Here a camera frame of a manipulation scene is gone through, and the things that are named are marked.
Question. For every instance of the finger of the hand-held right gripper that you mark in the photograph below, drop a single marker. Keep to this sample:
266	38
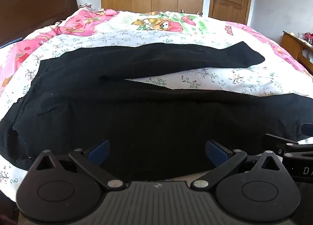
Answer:
278	141
307	130

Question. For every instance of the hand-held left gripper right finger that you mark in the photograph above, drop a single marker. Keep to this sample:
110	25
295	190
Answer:
215	152

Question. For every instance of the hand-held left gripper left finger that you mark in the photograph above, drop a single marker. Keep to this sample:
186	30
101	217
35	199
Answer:
99	152

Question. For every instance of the black pants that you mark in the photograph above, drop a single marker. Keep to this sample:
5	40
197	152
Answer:
146	117

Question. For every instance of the wooden side table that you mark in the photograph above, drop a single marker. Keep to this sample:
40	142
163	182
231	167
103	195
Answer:
289	42

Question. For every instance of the small red object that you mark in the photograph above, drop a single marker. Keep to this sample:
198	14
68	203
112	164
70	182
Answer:
308	38

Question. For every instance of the floral printed bed quilt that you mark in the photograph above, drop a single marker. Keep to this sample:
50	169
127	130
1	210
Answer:
171	36

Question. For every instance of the dark wooden headboard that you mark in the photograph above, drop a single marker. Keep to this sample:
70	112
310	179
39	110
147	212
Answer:
31	7

